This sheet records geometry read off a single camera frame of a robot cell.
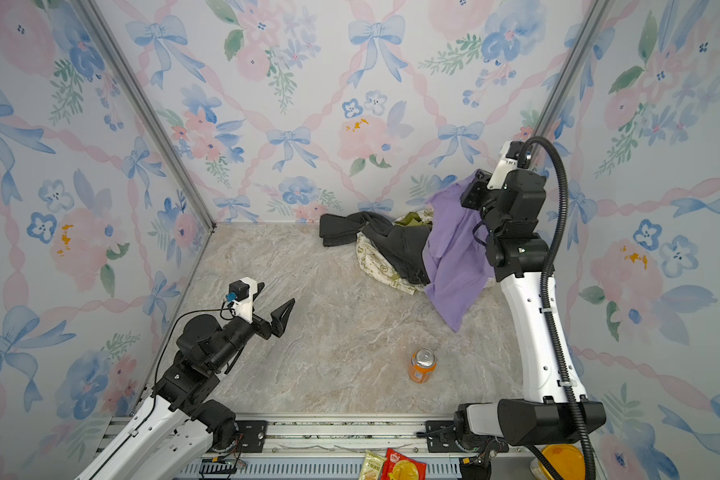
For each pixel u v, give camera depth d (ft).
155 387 1.69
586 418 1.21
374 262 3.39
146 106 2.80
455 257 2.43
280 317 2.05
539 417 1.21
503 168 1.77
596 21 2.28
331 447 2.40
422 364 2.45
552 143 1.31
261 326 2.02
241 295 1.87
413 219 3.80
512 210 1.54
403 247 3.30
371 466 2.27
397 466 2.27
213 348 1.87
